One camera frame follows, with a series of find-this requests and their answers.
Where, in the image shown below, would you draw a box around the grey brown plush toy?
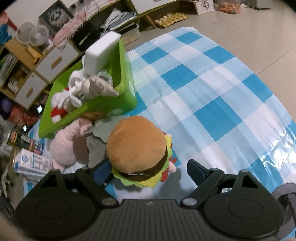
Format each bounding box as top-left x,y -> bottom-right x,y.
73,115 -> 128,168

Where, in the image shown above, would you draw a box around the pink plush toy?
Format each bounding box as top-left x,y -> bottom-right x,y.
50,118 -> 92,166

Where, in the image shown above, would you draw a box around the plush hamburger toy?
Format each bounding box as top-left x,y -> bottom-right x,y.
106,116 -> 177,188

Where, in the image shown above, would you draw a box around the blue white carton box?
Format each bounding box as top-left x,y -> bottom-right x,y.
14,149 -> 65,177

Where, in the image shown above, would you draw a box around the blue white checkered cloth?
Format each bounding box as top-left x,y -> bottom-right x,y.
23,26 -> 296,202

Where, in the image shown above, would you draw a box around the white red plush toy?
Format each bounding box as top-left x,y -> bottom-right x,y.
50,87 -> 75,123

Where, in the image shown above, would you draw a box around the beige plush elephant toy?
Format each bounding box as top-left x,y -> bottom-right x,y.
81,75 -> 119,100

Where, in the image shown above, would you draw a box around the green plastic bin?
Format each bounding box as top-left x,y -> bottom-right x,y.
38,40 -> 137,138

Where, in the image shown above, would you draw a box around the white foam block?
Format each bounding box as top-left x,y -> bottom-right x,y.
84,31 -> 121,75

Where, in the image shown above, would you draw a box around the black box on shelf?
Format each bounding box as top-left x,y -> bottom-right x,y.
70,22 -> 101,52

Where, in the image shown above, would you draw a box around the wooden white drawer cabinet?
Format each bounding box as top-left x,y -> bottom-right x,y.
0,0 -> 181,110

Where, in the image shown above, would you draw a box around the white desk fan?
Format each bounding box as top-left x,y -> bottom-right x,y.
29,25 -> 49,47
16,22 -> 35,45

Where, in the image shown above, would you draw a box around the folded clothes on shelf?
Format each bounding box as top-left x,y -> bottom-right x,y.
100,8 -> 137,32

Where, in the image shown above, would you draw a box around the egg tray with eggs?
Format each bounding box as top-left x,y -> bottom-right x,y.
154,12 -> 188,28

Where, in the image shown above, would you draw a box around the framed cat picture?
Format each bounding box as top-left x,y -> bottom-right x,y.
39,1 -> 74,33

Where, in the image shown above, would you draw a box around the pink table runner cloth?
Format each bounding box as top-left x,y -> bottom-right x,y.
53,0 -> 118,49

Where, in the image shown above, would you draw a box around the white storage box with logo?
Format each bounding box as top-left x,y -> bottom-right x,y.
183,0 -> 215,15

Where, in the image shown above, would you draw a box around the plastic bag of oranges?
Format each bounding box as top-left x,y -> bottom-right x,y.
215,0 -> 241,15

